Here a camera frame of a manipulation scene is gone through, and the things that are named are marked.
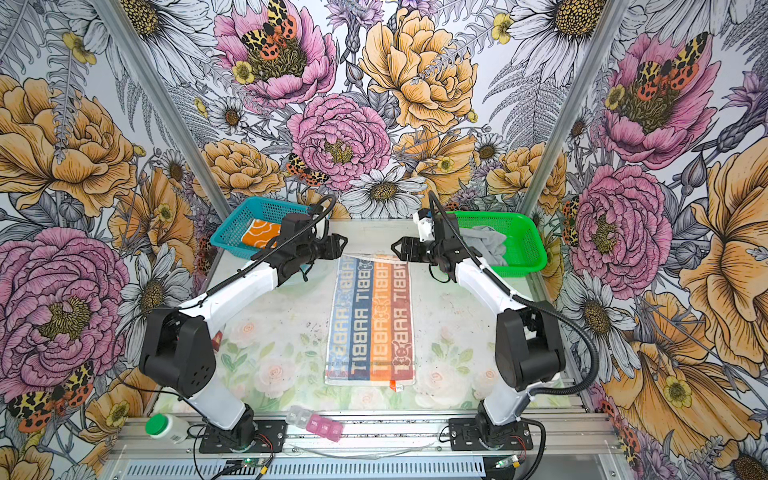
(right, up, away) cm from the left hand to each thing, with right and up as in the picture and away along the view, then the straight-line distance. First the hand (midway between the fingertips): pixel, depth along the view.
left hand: (337, 246), depth 89 cm
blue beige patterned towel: (+10, -26, +3) cm, 28 cm away
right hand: (+19, -2, -1) cm, 19 cm away
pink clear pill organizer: (-5, -43, -13) cm, 46 cm away
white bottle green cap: (-34, -41, -21) cm, 57 cm away
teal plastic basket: (-44, +4, +23) cm, 50 cm away
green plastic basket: (+65, -1, +22) cm, 69 cm away
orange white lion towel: (-35, +5, +27) cm, 44 cm away
